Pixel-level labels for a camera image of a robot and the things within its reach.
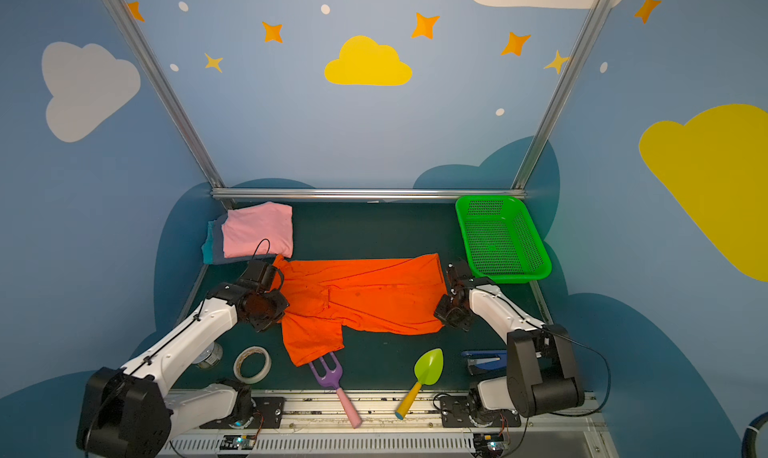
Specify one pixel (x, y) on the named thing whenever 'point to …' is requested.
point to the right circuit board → (488, 443)
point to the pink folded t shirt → (262, 229)
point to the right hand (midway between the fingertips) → (445, 317)
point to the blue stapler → (486, 362)
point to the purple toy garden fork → (333, 378)
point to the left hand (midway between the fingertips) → (291, 310)
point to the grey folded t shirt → (219, 257)
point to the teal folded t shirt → (208, 246)
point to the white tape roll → (238, 362)
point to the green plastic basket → (501, 239)
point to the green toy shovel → (428, 371)
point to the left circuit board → (237, 441)
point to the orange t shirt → (373, 296)
